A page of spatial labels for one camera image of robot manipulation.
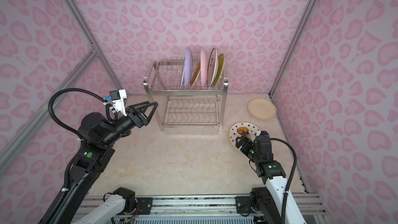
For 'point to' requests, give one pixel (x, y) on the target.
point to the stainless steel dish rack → (176, 106)
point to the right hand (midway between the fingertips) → (240, 141)
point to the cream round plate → (261, 108)
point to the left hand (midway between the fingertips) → (152, 100)
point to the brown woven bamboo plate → (196, 72)
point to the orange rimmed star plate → (242, 129)
